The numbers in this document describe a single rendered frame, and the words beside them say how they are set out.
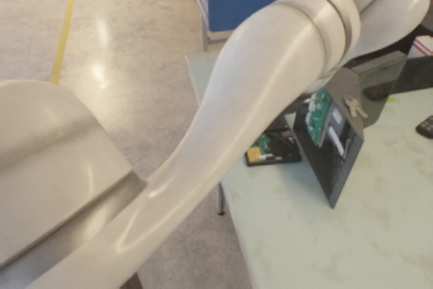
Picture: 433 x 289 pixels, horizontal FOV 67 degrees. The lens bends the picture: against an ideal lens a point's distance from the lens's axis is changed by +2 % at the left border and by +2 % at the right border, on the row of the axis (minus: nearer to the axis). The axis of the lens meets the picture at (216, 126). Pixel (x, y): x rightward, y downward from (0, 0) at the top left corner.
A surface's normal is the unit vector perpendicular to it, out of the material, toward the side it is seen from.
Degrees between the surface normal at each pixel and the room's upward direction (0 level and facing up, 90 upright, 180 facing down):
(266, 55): 25
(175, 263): 0
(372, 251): 0
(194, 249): 0
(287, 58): 45
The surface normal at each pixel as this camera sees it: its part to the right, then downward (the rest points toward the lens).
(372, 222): -0.01, -0.72
